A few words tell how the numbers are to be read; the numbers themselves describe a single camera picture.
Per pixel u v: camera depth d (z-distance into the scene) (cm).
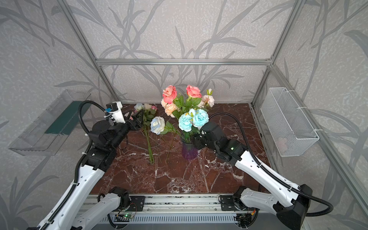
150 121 64
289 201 38
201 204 75
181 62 96
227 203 74
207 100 69
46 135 64
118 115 56
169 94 62
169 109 68
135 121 59
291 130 61
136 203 73
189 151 94
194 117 54
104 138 49
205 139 53
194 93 65
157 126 60
